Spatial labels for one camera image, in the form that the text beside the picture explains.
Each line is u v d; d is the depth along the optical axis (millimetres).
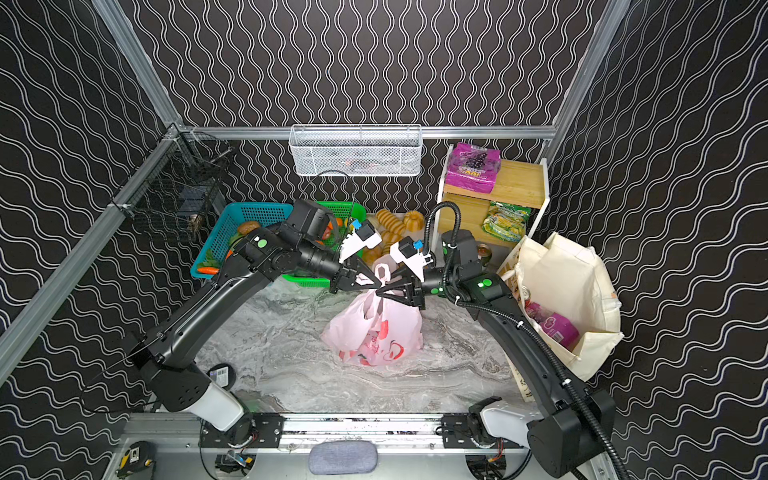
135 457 688
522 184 851
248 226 1134
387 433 763
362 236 557
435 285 596
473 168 816
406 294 603
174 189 928
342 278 547
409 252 566
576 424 375
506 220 966
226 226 1098
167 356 409
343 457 692
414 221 1169
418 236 1152
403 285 588
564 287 800
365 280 600
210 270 951
